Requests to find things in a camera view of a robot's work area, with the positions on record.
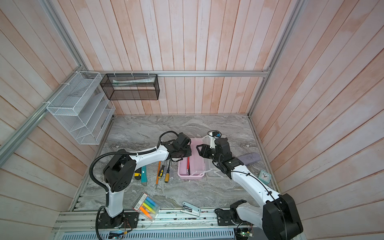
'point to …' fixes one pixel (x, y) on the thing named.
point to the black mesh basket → (130, 86)
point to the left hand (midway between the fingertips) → (190, 154)
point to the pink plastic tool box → (197, 166)
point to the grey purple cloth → (249, 158)
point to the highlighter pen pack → (146, 206)
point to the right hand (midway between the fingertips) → (199, 146)
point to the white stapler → (190, 209)
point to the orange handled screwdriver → (167, 174)
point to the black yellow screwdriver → (161, 172)
